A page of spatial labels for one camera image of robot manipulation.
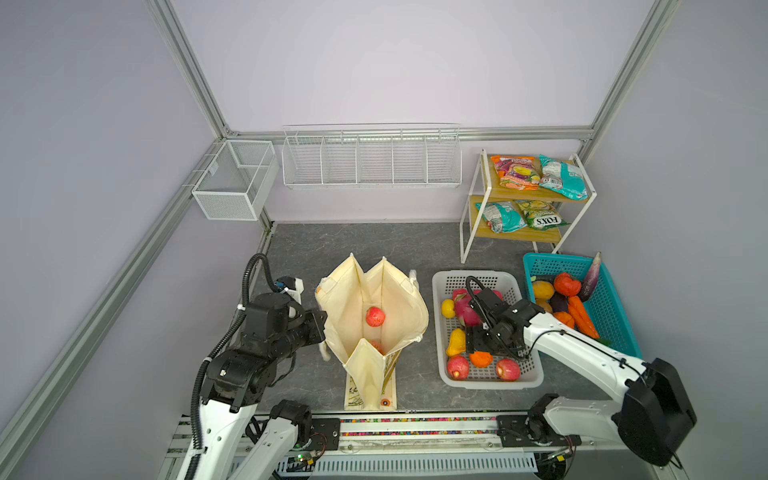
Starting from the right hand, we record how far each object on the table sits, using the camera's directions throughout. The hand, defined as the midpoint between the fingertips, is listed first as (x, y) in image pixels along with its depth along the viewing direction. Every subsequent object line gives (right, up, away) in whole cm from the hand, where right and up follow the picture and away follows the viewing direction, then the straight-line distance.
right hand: (482, 348), depth 82 cm
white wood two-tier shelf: (0, +35, +9) cm, 36 cm away
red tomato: (+29, +17, +10) cm, 35 cm away
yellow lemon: (-8, +10, +9) cm, 15 cm away
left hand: (-40, +12, -15) cm, 44 cm away
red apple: (-30, +8, +7) cm, 32 cm away
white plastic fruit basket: (-9, +17, +11) cm, 22 cm away
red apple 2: (-28, +8, -21) cm, 36 cm away
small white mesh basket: (-78, +51, +19) cm, 96 cm away
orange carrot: (+34, +7, +9) cm, 36 cm away
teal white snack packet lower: (+11, +38, +14) cm, 42 cm away
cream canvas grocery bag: (-37, +16, -5) cm, 41 cm away
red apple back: (+6, -5, -3) cm, 8 cm away
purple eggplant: (+37, +17, +12) cm, 43 cm away
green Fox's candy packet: (+24, +39, +14) cm, 48 cm away
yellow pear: (-7, +2, 0) cm, 7 cm away
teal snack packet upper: (+22, +47, -1) cm, 52 cm away
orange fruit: (-1, -2, -1) cm, 3 cm away
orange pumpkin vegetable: (+24, +8, +2) cm, 26 cm away
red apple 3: (-7, -4, -3) cm, 9 cm away
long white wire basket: (-32, +59, +16) cm, 69 cm away
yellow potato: (+23, +14, +12) cm, 30 cm away
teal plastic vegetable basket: (+40, +11, +9) cm, 42 cm away
